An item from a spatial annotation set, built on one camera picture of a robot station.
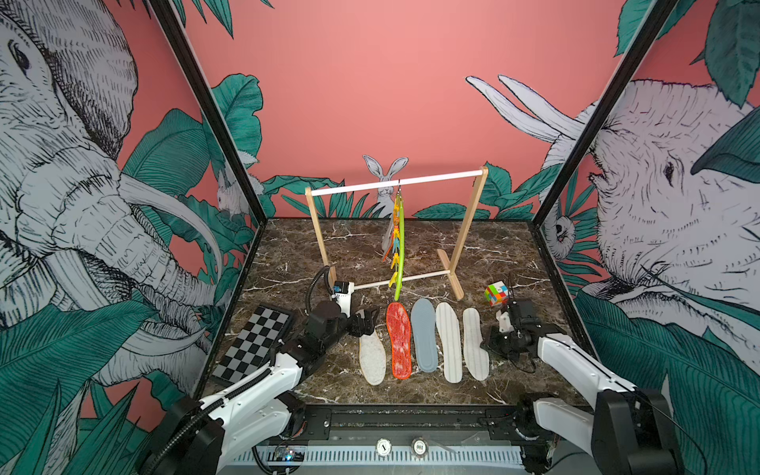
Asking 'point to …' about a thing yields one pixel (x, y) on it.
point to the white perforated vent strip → (376, 454)
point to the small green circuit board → (285, 454)
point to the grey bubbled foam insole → (425, 329)
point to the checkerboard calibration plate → (250, 351)
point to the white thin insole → (476, 357)
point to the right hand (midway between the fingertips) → (482, 338)
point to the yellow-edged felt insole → (372, 357)
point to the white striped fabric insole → (449, 330)
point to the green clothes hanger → (398, 254)
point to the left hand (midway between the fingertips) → (369, 303)
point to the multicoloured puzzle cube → (497, 293)
